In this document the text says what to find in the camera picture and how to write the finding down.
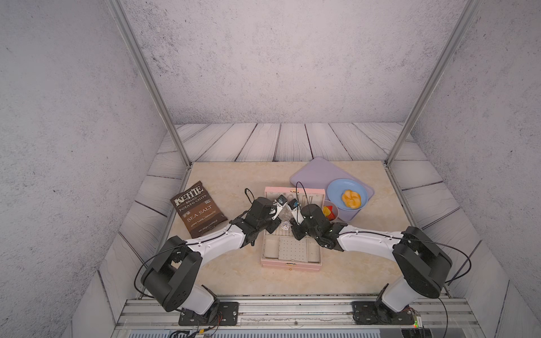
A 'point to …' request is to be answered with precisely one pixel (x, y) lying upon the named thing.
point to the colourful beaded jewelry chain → (286, 225)
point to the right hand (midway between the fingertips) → (292, 221)
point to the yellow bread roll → (351, 199)
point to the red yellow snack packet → (328, 212)
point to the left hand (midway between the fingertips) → (280, 213)
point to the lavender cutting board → (320, 173)
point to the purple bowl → (335, 208)
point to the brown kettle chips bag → (199, 211)
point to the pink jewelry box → (282, 250)
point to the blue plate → (336, 189)
